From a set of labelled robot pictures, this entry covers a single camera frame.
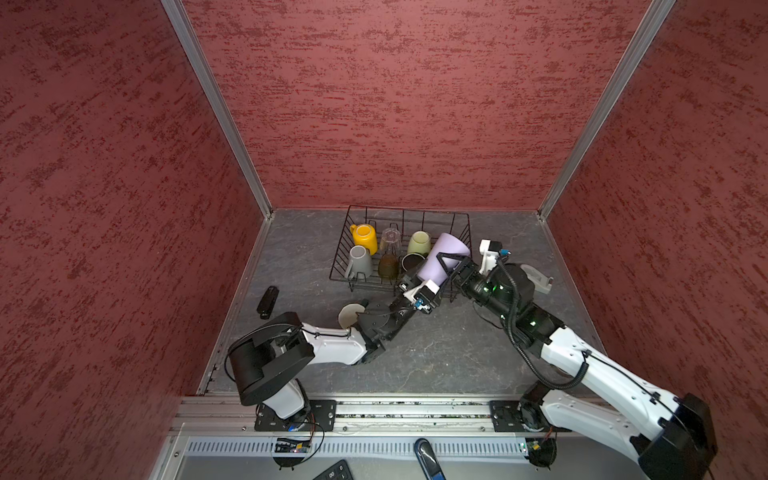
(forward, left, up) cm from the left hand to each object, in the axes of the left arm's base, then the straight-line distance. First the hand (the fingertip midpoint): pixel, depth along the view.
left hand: (433, 270), depth 73 cm
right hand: (0, -1, +1) cm, 1 cm away
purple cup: (-2, +1, +3) cm, 3 cm away
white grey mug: (+12, +21, -16) cm, 29 cm away
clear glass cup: (+23, +11, -17) cm, 30 cm away
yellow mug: (+23, +20, -13) cm, 33 cm away
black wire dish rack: (+38, +5, -23) cm, 45 cm away
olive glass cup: (+13, +12, -18) cm, 25 cm away
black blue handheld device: (-37, +2, -20) cm, 42 cm away
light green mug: (+20, +2, -13) cm, 24 cm away
